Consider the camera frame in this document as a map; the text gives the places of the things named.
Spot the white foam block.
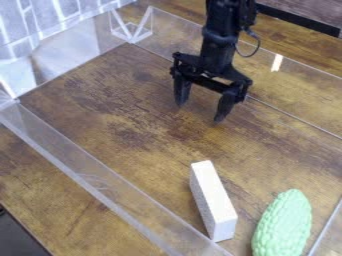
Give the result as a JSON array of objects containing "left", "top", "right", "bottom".
[{"left": 190, "top": 160, "right": 238, "bottom": 242}]

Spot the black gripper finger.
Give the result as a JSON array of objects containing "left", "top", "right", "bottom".
[
  {"left": 174, "top": 73, "right": 193, "bottom": 106},
  {"left": 214, "top": 90, "right": 245, "bottom": 122}
]

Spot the clear acrylic tray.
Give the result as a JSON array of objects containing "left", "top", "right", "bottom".
[{"left": 0, "top": 0, "right": 342, "bottom": 256}]

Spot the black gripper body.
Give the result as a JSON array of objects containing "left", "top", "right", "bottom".
[{"left": 170, "top": 28, "right": 253, "bottom": 97}]

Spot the green bumpy gourd toy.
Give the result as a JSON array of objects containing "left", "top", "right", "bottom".
[{"left": 252, "top": 189, "right": 313, "bottom": 256}]

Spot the thin black wire loop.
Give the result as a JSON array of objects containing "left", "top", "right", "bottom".
[{"left": 234, "top": 28, "right": 262, "bottom": 59}]

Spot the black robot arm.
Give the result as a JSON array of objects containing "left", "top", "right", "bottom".
[{"left": 170, "top": 0, "right": 258, "bottom": 122}]

